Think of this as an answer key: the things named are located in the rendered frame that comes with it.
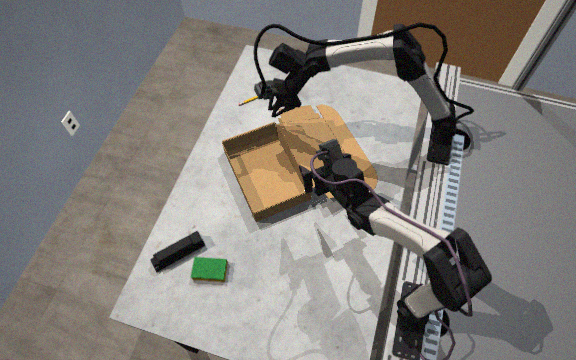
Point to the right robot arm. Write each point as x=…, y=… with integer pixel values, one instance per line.
x=409, y=68

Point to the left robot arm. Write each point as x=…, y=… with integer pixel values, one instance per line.
x=418, y=301

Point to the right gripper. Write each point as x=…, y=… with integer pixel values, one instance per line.
x=285, y=93

